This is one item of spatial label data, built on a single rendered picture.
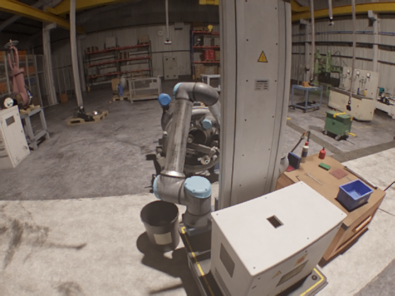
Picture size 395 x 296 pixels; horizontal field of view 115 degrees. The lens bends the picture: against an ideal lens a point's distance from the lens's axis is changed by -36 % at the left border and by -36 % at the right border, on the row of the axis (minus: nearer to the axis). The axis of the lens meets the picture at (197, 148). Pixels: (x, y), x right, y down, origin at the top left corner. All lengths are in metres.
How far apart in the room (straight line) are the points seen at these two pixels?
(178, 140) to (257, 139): 0.46
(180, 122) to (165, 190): 0.40
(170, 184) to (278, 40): 0.91
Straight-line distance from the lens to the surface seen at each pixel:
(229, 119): 0.79
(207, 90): 1.18
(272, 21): 0.91
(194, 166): 2.20
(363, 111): 7.31
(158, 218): 1.82
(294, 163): 2.08
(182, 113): 1.16
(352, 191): 1.97
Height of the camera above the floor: 1.43
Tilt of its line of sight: 25 degrees down
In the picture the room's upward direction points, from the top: 2 degrees counter-clockwise
